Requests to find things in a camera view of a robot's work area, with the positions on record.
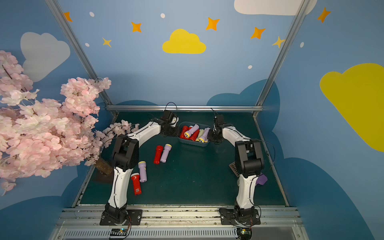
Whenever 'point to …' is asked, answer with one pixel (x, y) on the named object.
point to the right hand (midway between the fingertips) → (212, 136)
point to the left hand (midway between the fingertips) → (179, 131)
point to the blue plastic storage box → (194, 142)
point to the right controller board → (244, 233)
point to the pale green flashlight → (200, 134)
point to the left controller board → (119, 232)
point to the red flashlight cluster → (185, 128)
